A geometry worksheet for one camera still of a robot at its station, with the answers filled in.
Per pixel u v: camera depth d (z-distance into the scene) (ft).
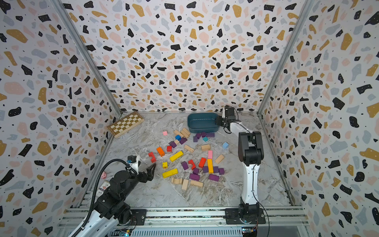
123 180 1.91
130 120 3.71
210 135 3.50
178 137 3.46
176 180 2.80
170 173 2.89
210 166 3.00
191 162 3.06
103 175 2.82
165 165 2.95
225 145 3.28
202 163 3.02
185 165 3.03
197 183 2.80
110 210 1.82
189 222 2.40
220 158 3.13
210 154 3.16
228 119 2.83
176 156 3.18
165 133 3.57
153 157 3.10
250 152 1.98
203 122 3.82
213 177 2.88
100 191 2.62
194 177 2.88
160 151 3.20
